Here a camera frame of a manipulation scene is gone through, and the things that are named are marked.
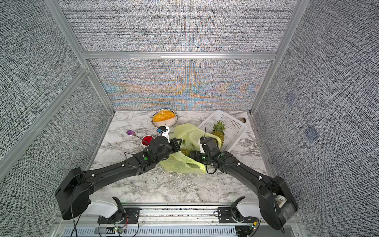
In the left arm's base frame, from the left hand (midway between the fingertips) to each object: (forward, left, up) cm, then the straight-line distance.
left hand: (186, 139), depth 78 cm
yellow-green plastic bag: (+10, -2, -11) cm, 15 cm away
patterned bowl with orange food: (+31, +16, -16) cm, 38 cm away
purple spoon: (+13, +34, -10) cm, 38 cm away
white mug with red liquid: (+11, +26, -15) cm, 32 cm away
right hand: (-4, -4, -10) cm, 11 cm away
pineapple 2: (+17, -22, -14) cm, 31 cm away
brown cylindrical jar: (+27, -43, -17) cm, 54 cm away
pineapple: (-2, 0, -10) cm, 11 cm away
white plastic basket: (+19, -35, -18) cm, 44 cm away
